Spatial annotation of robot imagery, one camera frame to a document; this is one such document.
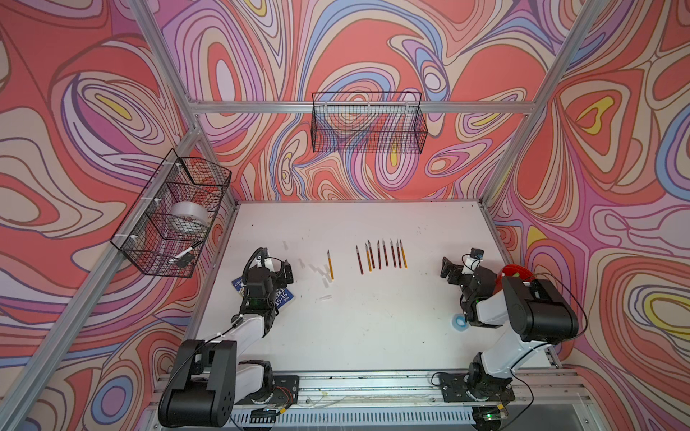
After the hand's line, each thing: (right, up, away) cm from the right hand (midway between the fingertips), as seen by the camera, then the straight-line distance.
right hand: (456, 266), depth 96 cm
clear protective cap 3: (-50, -1, +4) cm, 50 cm away
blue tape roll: (-3, -17, -10) cm, 20 cm away
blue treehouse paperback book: (-61, -9, -7) cm, 62 cm away
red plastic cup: (+12, 0, -12) cm, 17 cm away
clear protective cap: (-64, +7, +9) cm, 65 cm away
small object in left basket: (-84, +5, -24) cm, 88 cm away
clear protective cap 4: (-47, -6, -2) cm, 48 cm away
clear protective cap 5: (-47, -10, -4) cm, 49 cm away
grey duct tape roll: (-84, +19, -21) cm, 88 cm away
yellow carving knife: (-18, +3, +6) cm, 19 cm away
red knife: (-35, +1, +5) cm, 35 cm away
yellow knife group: (-32, +2, +6) cm, 32 cm away
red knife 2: (-31, +7, +9) cm, 33 cm away
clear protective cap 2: (-57, 0, +4) cm, 57 cm away
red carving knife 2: (-20, +4, +6) cm, 21 cm away
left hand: (-64, +2, -7) cm, 64 cm away
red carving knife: (-22, +4, +6) cm, 23 cm away
